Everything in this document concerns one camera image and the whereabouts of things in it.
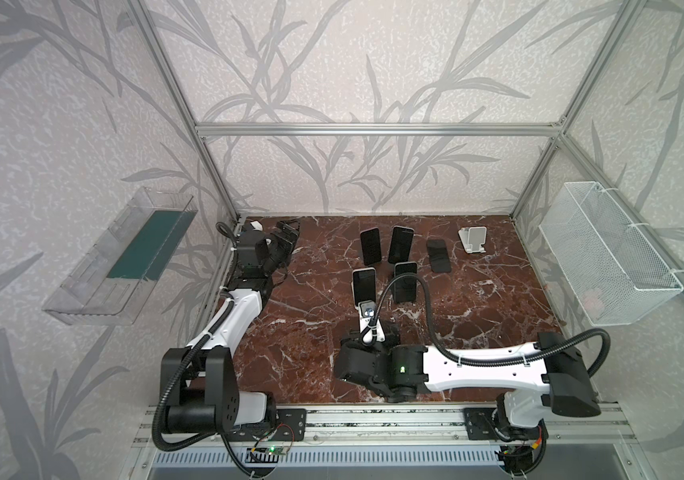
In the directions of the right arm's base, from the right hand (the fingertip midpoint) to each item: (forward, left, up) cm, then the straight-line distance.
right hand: (359, 322), depth 74 cm
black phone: (+31, -4, -8) cm, 32 cm away
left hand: (+26, +16, +11) cm, 32 cm away
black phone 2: (+28, -13, -4) cm, 32 cm away
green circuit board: (-25, +20, -16) cm, 36 cm away
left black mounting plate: (-21, +17, -14) cm, 30 cm away
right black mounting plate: (-20, -30, -16) cm, 39 cm away
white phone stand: (+36, -41, -11) cm, 56 cm away
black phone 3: (+33, -29, -18) cm, 48 cm away
